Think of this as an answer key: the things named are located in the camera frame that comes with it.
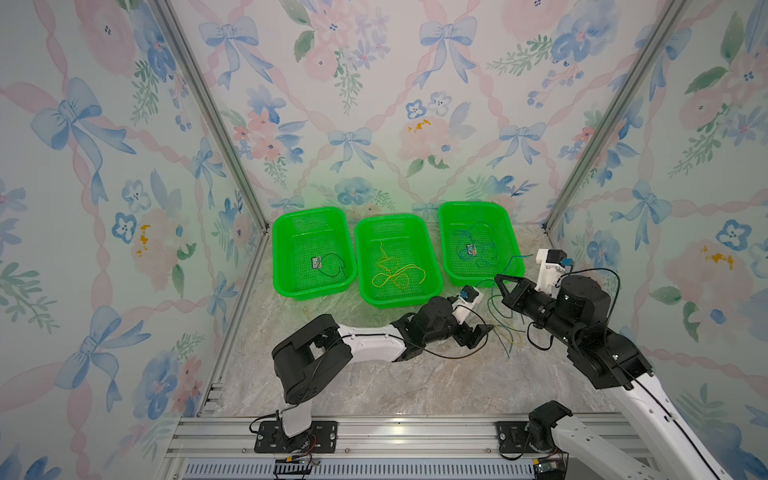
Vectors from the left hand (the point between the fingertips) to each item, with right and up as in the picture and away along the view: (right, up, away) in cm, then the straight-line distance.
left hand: (485, 315), depth 78 cm
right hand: (-1, +11, -12) cm, 16 cm away
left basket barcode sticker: (-51, +13, +29) cm, 60 cm away
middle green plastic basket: (-19, +23, +36) cm, 46 cm away
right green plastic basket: (+9, +20, +36) cm, 42 cm away
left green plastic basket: (-54, +17, +35) cm, 66 cm away
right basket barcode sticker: (+6, +18, +35) cm, 40 cm away
